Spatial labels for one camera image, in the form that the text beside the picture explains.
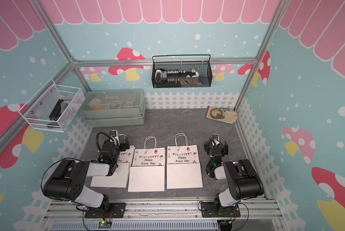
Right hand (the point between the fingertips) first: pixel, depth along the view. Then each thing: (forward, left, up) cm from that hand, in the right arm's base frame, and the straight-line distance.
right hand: (217, 140), depth 92 cm
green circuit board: (-43, +63, -10) cm, 77 cm away
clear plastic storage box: (+22, +76, +9) cm, 80 cm away
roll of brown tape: (+32, -6, -7) cm, 33 cm away
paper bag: (-20, +61, -5) cm, 64 cm away
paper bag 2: (-18, +44, -6) cm, 48 cm away
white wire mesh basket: (+3, +88, +29) cm, 93 cm away
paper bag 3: (-15, +22, -7) cm, 28 cm away
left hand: (+2, +63, +1) cm, 63 cm away
